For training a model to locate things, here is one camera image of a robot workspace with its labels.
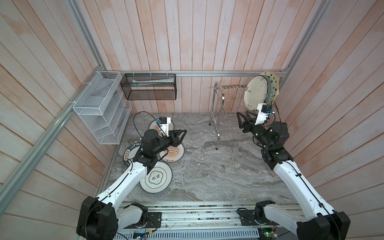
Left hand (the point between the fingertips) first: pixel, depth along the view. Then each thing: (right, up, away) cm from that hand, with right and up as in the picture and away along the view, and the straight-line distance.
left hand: (185, 134), depth 74 cm
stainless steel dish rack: (+32, +24, +42) cm, 58 cm away
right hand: (+27, +11, -5) cm, 30 cm away
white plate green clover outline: (-17, -27, +14) cm, 35 cm away
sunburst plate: (-8, -14, +24) cm, 29 cm away
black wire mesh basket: (-26, +33, +31) cm, 52 cm away
